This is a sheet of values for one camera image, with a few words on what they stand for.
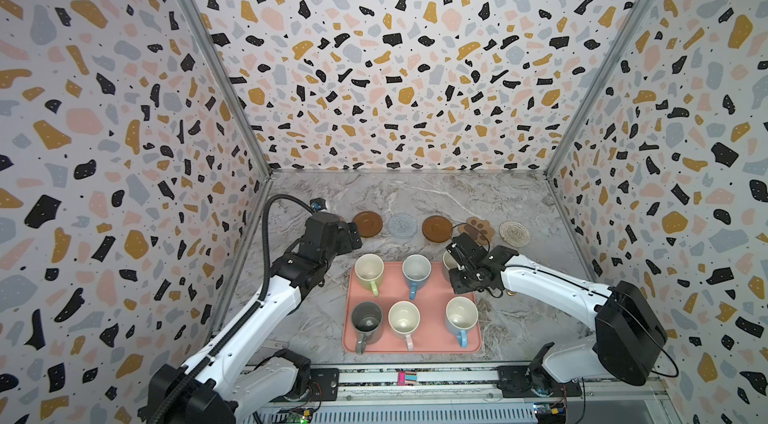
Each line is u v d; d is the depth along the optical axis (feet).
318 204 2.26
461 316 2.74
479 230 3.39
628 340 1.39
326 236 1.96
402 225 3.47
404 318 2.71
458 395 2.40
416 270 2.93
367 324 2.63
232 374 1.37
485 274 1.98
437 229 3.45
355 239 2.38
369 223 3.41
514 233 3.39
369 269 2.90
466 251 2.20
